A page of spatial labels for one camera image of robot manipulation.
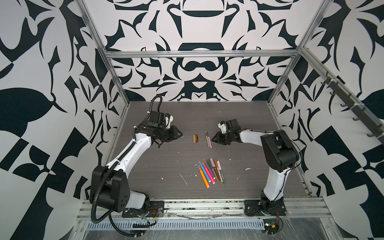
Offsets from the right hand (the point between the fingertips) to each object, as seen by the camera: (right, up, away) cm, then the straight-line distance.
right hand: (214, 138), depth 98 cm
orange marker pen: (-8, -19, -14) cm, 25 cm away
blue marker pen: (-7, -17, -12) cm, 22 cm away
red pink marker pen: (-5, -18, -13) cm, 22 cm away
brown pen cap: (-13, -1, +1) cm, 13 cm away
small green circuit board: (+23, -37, -26) cm, 51 cm away
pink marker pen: (-3, -2, -1) cm, 4 cm away
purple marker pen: (-7, -13, -9) cm, 17 cm away
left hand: (-20, +6, -16) cm, 26 cm away
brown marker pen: (0, -16, -11) cm, 19 cm away
